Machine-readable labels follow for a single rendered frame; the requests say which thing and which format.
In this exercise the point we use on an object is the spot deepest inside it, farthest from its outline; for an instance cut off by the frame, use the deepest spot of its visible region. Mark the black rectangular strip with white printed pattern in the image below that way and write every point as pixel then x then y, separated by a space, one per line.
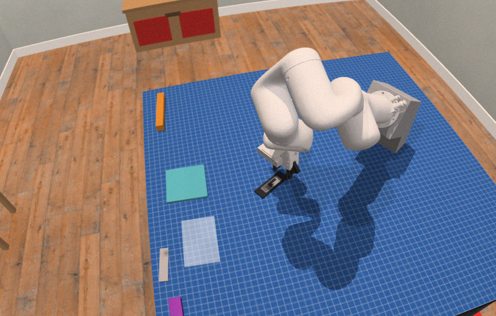
pixel 270 184

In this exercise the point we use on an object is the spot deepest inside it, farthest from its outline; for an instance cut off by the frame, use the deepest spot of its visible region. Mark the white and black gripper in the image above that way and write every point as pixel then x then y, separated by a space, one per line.
pixel 290 161

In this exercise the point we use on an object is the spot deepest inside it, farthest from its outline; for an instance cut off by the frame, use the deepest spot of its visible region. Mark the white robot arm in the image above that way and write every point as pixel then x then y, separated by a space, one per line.
pixel 299 82

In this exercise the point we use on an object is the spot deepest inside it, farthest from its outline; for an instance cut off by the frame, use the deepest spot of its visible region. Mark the dark blue work mat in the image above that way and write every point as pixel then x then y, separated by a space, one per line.
pixel 354 233

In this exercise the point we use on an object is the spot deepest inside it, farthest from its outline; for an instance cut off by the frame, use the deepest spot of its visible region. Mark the teal flat square tile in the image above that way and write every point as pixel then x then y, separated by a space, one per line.
pixel 187 183

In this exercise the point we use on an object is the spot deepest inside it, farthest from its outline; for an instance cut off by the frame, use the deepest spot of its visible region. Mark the purple rectangular block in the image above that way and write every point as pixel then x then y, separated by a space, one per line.
pixel 175 306

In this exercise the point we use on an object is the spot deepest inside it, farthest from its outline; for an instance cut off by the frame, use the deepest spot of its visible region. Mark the orange rectangular bar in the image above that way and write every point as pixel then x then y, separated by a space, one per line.
pixel 160 112

